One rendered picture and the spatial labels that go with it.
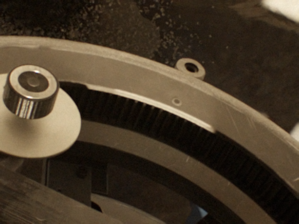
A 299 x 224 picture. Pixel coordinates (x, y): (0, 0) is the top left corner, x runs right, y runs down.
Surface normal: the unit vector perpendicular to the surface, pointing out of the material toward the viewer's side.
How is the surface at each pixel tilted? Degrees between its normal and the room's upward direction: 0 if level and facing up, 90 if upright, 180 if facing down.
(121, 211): 90
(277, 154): 90
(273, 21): 0
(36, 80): 90
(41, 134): 90
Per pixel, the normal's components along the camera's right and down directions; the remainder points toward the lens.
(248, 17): 0.13, 0.72
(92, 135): 0.25, 0.13
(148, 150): 0.04, 0.07
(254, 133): 0.32, -0.69
